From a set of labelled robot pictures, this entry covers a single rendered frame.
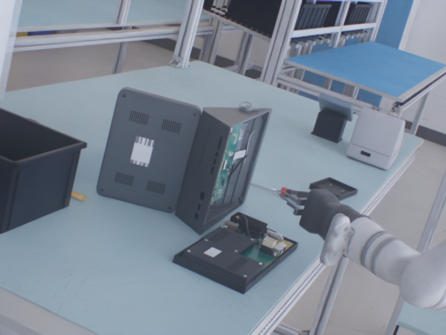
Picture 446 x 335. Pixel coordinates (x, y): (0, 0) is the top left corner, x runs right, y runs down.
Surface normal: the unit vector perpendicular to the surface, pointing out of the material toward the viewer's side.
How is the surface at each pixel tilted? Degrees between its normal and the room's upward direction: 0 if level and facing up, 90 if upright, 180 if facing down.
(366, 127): 90
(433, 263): 63
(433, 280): 67
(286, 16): 90
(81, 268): 0
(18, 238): 0
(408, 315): 0
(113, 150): 90
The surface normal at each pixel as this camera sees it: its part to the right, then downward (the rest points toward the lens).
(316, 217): -0.74, 0.00
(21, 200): 0.89, 0.35
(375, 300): 0.26, -0.92
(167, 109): -0.01, 0.30
